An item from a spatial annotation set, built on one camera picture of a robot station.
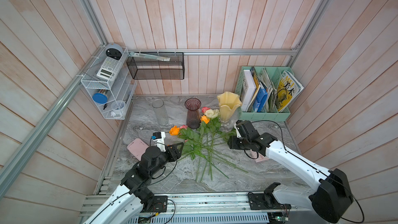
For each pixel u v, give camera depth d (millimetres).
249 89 903
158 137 651
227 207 730
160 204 730
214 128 977
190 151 882
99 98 768
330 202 390
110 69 777
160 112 922
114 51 799
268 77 964
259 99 950
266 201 681
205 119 995
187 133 954
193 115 917
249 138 625
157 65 1058
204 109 1060
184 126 972
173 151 648
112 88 716
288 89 972
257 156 666
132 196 506
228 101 954
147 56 914
